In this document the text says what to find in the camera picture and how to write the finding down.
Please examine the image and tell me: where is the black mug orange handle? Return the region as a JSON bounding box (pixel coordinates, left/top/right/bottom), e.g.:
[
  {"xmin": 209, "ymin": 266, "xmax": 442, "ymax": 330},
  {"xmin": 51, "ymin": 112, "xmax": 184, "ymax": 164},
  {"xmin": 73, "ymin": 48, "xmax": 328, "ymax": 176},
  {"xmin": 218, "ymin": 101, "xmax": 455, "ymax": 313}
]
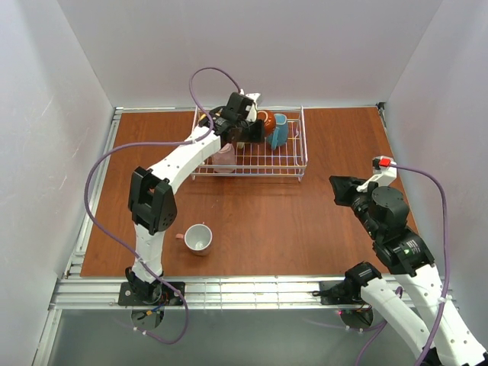
[{"xmin": 257, "ymin": 110, "xmax": 276, "ymax": 137}]

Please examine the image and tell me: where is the grey mug blue handle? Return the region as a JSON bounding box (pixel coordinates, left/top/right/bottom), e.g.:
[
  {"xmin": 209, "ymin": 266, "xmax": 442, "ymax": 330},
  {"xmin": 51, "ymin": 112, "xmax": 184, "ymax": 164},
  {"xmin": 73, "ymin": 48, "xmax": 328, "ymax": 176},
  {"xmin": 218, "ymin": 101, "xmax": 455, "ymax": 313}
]
[{"xmin": 267, "ymin": 114, "xmax": 288, "ymax": 150}]

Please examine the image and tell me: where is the pale pink tall mug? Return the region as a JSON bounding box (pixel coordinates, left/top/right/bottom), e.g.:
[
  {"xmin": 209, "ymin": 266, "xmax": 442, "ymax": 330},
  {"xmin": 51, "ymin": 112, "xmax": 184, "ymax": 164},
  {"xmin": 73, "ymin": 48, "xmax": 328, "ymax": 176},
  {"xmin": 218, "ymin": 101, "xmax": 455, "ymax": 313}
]
[{"xmin": 212, "ymin": 143, "xmax": 236, "ymax": 174}]

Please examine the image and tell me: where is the white mug pink handle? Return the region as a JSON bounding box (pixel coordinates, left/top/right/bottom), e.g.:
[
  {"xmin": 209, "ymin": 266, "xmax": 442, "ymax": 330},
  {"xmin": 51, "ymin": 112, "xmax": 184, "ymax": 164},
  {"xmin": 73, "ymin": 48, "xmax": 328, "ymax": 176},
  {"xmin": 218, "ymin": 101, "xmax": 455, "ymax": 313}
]
[{"xmin": 175, "ymin": 223, "xmax": 213, "ymax": 256}]

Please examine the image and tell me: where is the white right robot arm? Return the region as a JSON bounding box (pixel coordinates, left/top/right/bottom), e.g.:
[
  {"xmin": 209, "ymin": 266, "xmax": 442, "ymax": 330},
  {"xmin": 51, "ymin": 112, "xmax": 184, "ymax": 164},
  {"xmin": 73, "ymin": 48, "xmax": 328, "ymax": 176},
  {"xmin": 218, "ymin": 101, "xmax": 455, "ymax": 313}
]
[{"xmin": 329, "ymin": 175, "xmax": 487, "ymax": 365}]

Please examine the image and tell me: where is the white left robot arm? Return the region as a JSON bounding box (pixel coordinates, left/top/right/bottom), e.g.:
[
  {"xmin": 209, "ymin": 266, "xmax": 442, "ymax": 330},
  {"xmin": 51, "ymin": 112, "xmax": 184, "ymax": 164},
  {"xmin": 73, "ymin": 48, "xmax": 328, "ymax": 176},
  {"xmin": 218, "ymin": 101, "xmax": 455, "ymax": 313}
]
[{"xmin": 125, "ymin": 107, "xmax": 265, "ymax": 304}]

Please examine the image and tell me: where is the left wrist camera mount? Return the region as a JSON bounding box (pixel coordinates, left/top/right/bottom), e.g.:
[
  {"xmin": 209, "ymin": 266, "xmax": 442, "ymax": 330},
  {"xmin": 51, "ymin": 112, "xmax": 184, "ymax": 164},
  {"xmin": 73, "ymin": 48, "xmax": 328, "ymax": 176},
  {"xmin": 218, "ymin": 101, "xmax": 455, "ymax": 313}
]
[{"xmin": 220, "ymin": 91, "xmax": 262, "ymax": 122}]

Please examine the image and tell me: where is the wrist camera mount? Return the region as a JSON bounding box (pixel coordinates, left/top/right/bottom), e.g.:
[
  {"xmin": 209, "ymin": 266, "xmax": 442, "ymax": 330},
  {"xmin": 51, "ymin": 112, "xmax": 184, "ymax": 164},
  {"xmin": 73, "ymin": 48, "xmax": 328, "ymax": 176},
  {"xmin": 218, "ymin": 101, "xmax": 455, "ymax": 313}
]
[
  {"xmin": 356, "ymin": 156, "xmax": 397, "ymax": 193},
  {"xmin": 220, "ymin": 91, "xmax": 262, "ymax": 122}
]

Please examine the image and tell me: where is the white wire dish rack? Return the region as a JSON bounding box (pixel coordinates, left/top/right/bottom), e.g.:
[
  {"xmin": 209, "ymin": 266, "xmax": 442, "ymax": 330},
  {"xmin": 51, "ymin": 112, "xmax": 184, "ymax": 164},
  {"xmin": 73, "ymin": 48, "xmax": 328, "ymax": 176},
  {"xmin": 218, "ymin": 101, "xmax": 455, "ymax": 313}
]
[{"xmin": 191, "ymin": 106, "xmax": 308, "ymax": 180}]

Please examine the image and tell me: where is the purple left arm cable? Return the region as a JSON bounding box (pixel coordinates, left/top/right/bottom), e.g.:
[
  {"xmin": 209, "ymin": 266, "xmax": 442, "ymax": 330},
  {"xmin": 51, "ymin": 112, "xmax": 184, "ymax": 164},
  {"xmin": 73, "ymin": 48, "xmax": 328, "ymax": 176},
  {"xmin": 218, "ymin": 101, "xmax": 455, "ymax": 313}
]
[{"xmin": 83, "ymin": 67, "xmax": 245, "ymax": 344}]

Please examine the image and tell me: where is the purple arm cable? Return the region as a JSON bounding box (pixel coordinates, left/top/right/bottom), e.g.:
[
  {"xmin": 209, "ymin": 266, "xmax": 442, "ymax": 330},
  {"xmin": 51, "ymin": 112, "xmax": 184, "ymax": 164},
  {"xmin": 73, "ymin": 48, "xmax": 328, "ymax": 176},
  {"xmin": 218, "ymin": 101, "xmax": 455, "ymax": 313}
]
[
  {"xmin": 83, "ymin": 67, "xmax": 245, "ymax": 344},
  {"xmin": 304, "ymin": 163, "xmax": 451, "ymax": 366}
]

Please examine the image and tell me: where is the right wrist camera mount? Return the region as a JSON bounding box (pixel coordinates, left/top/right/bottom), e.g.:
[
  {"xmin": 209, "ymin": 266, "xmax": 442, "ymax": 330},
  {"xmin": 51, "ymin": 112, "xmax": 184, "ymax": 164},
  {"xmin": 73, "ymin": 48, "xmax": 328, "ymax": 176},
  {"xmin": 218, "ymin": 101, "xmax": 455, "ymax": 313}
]
[{"xmin": 356, "ymin": 156, "xmax": 397, "ymax": 193}]

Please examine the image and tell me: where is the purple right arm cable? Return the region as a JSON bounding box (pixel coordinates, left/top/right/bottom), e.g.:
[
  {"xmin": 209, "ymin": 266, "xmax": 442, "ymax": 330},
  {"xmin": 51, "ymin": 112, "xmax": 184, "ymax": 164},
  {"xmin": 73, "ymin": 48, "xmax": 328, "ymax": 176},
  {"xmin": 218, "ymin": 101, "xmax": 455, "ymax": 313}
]
[{"xmin": 304, "ymin": 163, "xmax": 451, "ymax": 366}]

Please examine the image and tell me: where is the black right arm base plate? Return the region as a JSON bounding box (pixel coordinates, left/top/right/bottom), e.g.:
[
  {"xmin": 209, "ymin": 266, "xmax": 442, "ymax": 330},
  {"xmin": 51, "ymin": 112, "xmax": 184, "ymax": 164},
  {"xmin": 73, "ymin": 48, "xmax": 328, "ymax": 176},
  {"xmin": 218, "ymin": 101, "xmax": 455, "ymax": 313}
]
[{"xmin": 312, "ymin": 280, "xmax": 366, "ymax": 305}]

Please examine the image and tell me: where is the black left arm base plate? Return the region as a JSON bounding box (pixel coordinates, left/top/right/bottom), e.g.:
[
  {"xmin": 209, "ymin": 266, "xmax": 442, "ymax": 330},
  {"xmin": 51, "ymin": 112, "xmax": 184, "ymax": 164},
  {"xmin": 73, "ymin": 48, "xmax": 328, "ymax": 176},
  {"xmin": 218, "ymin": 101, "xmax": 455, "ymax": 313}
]
[{"xmin": 117, "ymin": 282, "xmax": 183, "ymax": 307}]

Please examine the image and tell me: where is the aluminium left frame rail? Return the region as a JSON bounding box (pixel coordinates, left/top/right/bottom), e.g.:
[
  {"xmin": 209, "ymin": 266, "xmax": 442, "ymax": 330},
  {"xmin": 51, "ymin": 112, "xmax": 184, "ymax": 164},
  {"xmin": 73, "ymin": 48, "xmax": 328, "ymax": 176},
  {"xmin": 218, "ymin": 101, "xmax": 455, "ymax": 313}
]
[{"xmin": 62, "ymin": 107, "xmax": 124, "ymax": 279}]

